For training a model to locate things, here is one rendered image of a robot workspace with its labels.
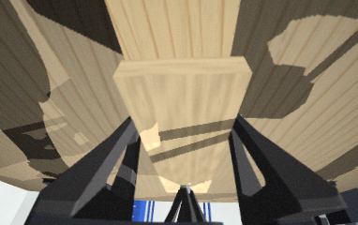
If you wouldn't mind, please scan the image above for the pale yellow flat bar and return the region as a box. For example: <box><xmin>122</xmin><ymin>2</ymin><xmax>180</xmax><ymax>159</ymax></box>
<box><xmin>105</xmin><ymin>0</ymin><xmax>241</xmax><ymax>60</ymax></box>

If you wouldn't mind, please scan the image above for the light wooden slat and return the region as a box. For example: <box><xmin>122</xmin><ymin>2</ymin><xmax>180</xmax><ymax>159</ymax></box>
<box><xmin>112</xmin><ymin>56</ymin><xmax>252</xmax><ymax>192</ymax></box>

